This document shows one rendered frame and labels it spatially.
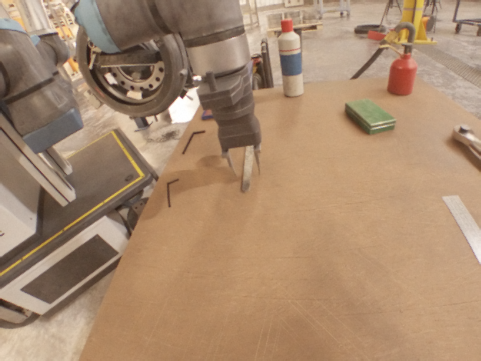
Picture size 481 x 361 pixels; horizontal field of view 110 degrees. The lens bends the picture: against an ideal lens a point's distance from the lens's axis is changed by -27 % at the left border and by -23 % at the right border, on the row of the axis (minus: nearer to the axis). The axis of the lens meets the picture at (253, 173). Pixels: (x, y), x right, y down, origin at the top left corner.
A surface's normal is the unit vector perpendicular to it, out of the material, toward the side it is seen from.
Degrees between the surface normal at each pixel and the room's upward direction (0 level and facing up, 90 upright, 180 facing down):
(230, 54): 89
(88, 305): 0
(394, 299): 0
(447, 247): 0
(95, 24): 92
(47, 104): 70
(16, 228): 90
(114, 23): 102
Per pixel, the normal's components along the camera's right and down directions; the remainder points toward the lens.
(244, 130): -0.04, 0.62
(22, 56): 0.99, -0.08
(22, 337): -0.18, -0.73
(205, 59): -0.30, 0.67
